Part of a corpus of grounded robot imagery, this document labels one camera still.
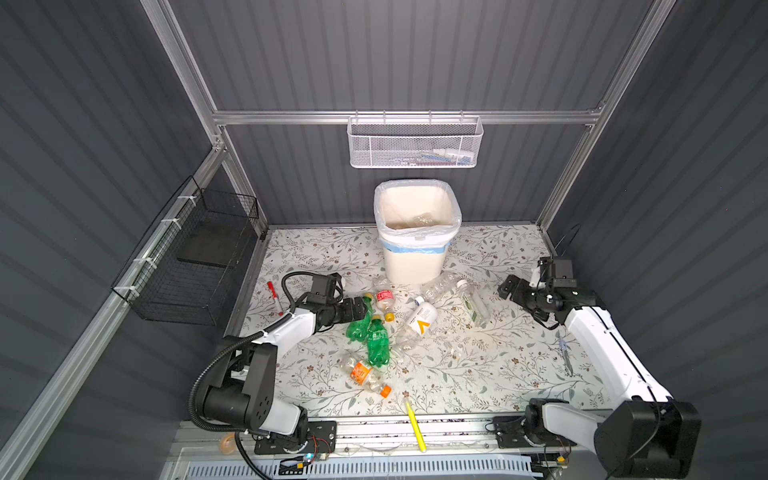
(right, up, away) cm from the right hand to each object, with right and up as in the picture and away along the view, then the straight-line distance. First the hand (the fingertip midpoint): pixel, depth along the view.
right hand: (517, 295), depth 83 cm
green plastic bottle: (-45, -11, +4) cm, 47 cm away
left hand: (-47, -6, +9) cm, 48 cm away
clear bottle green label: (-8, -4, +13) cm, 16 cm away
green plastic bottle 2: (-39, -16, +2) cm, 42 cm away
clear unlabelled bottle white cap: (-19, +1, +14) cm, 24 cm away
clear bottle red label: (-37, -2, +13) cm, 39 cm away
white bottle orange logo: (-26, -7, +6) cm, 28 cm away
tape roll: (-76, -36, -9) cm, 85 cm away
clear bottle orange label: (-44, -20, -4) cm, 48 cm away
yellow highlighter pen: (-28, -34, -9) cm, 45 cm away
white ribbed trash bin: (-27, +23, +17) cm, 39 cm away
